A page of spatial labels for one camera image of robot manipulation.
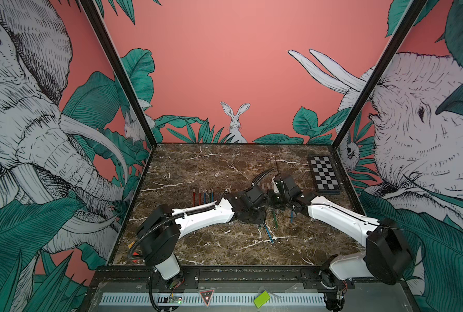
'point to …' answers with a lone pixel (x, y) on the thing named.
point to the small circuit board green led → (175, 299)
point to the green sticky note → (261, 299)
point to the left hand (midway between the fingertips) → (267, 218)
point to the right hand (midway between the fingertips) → (260, 196)
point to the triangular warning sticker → (207, 296)
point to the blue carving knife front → (268, 233)
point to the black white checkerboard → (324, 175)
